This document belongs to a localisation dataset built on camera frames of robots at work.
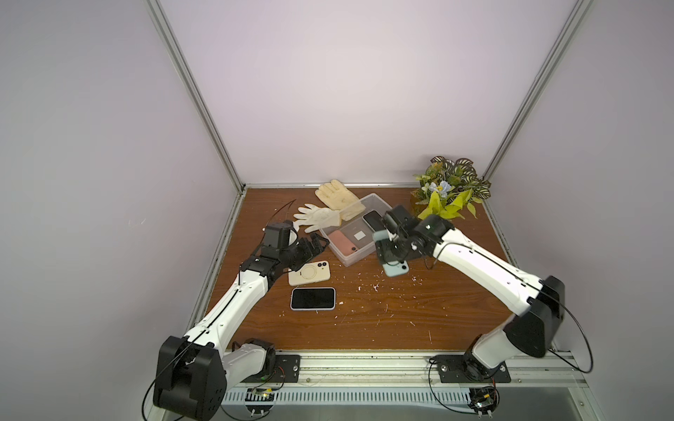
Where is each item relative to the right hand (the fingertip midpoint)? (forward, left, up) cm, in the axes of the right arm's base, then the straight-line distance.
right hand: (389, 249), depth 78 cm
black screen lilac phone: (-9, +25, -19) cm, 33 cm away
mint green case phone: (-7, 0, 0) cm, 7 cm away
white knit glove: (+25, +27, -17) cm, 40 cm away
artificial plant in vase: (+18, -20, +8) cm, 28 cm away
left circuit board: (-36, +37, -20) cm, 56 cm away
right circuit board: (-35, -25, -20) cm, 48 cm away
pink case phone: (+13, +16, -18) cm, 27 cm away
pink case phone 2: (+18, +9, -18) cm, 27 cm away
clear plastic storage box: (+30, +4, -12) cm, 32 cm away
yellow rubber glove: (+38, +20, -18) cm, 46 cm away
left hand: (+1, +20, -1) cm, 20 cm away
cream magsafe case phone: (0, +27, -17) cm, 32 cm away
